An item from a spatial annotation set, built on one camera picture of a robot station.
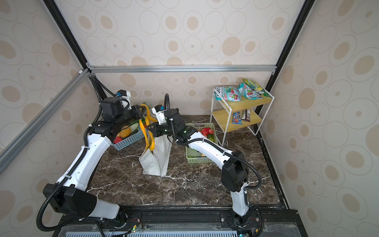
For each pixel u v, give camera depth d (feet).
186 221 2.44
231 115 2.61
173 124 1.94
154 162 2.78
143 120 2.40
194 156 3.17
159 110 2.20
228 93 2.73
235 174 1.54
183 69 2.99
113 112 1.80
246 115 3.19
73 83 2.61
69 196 1.30
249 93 2.61
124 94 2.13
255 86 2.60
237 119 3.12
